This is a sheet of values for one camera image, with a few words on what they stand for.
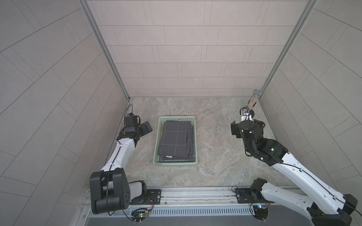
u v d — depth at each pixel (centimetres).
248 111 59
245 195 71
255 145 49
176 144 83
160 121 95
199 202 71
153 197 70
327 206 38
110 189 40
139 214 64
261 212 68
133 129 64
